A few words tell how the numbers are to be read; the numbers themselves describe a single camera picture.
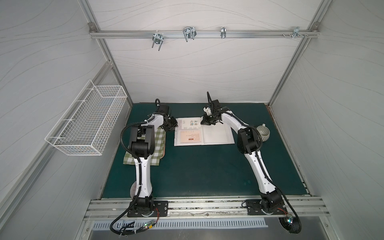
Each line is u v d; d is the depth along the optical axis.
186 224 0.70
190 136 1.01
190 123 1.08
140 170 0.60
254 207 0.73
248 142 0.69
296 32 0.77
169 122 0.95
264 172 0.67
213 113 0.90
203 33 0.78
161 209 0.73
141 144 0.60
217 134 1.02
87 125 0.69
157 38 0.79
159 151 0.93
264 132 1.01
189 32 0.77
